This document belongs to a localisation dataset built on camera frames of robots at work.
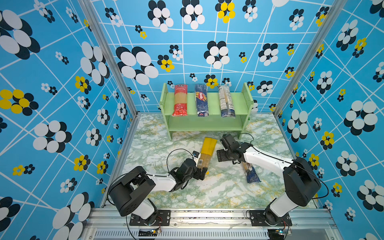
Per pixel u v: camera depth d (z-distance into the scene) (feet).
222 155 2.64
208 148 3.23
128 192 1.47
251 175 2.77
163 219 2.42
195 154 2.57
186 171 2.23
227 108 2.66
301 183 1.45
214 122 3.25
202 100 2.77
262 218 2.42
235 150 2.14
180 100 2.84
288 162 1.57
